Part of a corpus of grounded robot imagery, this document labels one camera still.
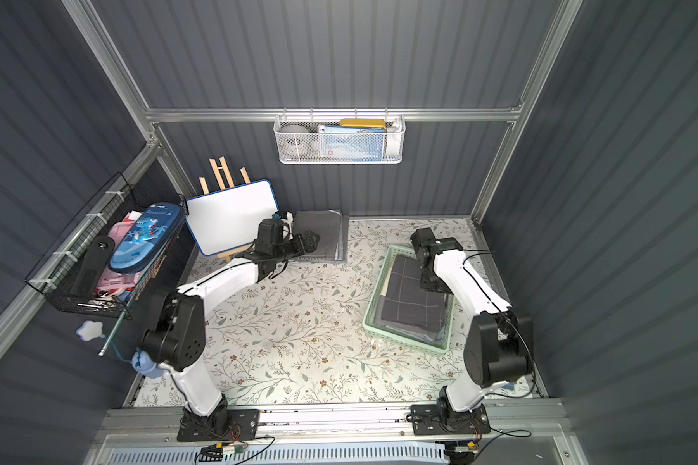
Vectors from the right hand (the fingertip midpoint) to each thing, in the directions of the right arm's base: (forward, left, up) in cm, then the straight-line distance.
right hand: (451, 287), depth 84 cm
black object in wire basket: (-9, +87, +21) cm, 90 cm away
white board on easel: (+22, +70, +7) cm, 74 cm away
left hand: (+15, +42, +4) cm, 44 cm away
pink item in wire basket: (-10, +83, +18) cm, 85 cm away
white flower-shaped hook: (-19, +89, +11) cm, 91 cm away
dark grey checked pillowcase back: (-2, +12, -10) cm, 16 cm away
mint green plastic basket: (-10, +24, -6) cm, 27 cm away
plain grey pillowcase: (+36, +38, -12) cm, 54 cm away
